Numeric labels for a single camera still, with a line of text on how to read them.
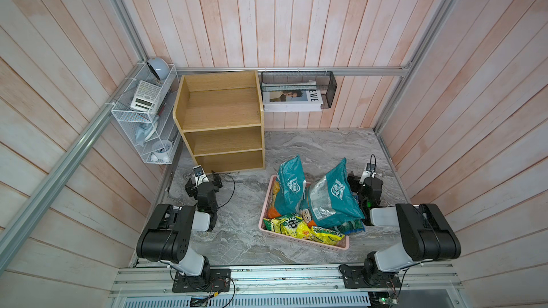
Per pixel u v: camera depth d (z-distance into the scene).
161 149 0.90
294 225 0.76
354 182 0.84
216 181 0.85
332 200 0.72
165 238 0.45
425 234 0.46
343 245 0.75
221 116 0.82
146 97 0.76
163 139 0.86
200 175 0.77
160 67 0.82
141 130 0.82
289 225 0.76
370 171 0.78
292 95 0.95
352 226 0.69
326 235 0.71
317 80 1.00
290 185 0.75
